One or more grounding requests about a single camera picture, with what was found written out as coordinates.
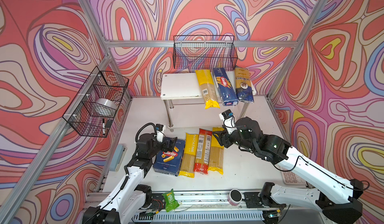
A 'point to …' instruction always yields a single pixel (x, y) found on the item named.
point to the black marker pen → (103, 127)
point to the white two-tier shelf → (184, 85)
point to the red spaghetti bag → (202, 155)
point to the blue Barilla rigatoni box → (170, 163)
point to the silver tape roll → (105, 107)
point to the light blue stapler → (118, 157)
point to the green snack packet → (171, 204)
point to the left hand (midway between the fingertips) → (170, 135)
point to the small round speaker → (235, 197)
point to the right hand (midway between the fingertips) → (219, 133)
